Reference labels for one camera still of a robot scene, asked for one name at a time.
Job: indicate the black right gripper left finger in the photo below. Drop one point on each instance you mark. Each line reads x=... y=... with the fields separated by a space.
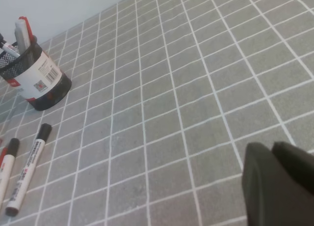
x=272 y=197

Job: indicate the red gel pen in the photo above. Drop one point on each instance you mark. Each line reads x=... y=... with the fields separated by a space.
x=3 y=153

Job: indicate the grey checkered tablecloth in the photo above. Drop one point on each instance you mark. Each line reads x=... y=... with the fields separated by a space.
x=165 y=96

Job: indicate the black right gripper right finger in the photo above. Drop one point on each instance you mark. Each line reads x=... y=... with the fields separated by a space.
x=298 y=163

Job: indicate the grey paint marker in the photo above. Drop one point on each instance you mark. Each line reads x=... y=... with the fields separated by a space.
x=22 y=36

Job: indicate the black mesh pen holder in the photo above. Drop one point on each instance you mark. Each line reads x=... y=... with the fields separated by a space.
x=35 y=77

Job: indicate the red pen in holder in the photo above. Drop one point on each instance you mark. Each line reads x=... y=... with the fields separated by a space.
x=28 y=28

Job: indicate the black capped white marker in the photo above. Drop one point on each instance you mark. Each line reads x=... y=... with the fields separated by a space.
x=8 y=48

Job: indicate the printed white marker black caps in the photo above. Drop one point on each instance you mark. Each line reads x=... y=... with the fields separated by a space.
x=22 y=185

